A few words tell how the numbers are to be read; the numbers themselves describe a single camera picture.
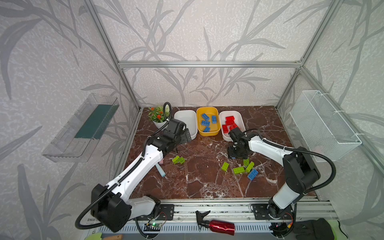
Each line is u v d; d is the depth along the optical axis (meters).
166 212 0.73
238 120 1.10
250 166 0.87
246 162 0.89
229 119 1.12
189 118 1.12
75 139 0.64
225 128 1.05
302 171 0.46
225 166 0.89
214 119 1.12
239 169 0.87
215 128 1.08
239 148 0.66
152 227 0.72
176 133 0.60
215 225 0.67
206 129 1.05
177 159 0.90
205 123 1.08
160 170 0.87
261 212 0.73
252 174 0.85
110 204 0.38
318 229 0.69
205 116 1.12
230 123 1.09
